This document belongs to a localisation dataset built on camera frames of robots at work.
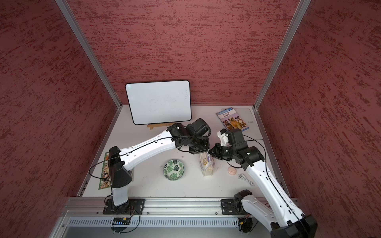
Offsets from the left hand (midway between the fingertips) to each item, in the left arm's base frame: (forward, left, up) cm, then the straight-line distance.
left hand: (207, 152), depth 72 cm
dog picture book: (+36, -21, -19) cm, 46 cm away
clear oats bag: (-4, 0, -5) cm, 6 cm away
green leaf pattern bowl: (-2, +19, -19) cm, 27 cm away
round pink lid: (-3, -16, -19) cm, 24 cm away
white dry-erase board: (+37, +30, -1) cm, 48 cm away
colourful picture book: (-9, +57, -19) cm, 61 cm away
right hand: (-1, 0, -1) cm, 2 cm away
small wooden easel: (+28, +38, -17) cm, 50 cm away
